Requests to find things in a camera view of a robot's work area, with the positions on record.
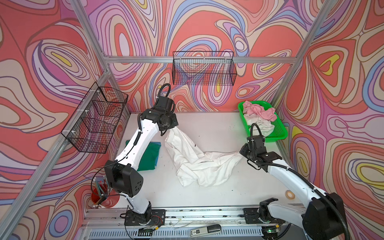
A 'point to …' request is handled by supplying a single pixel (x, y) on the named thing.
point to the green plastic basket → (279, 132)
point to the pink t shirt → (269, 113)
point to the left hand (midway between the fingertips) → (176, 121)
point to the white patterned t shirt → (265, 126)
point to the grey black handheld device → (205, 230)
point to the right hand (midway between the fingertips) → (245, 151)
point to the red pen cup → (103, 195)
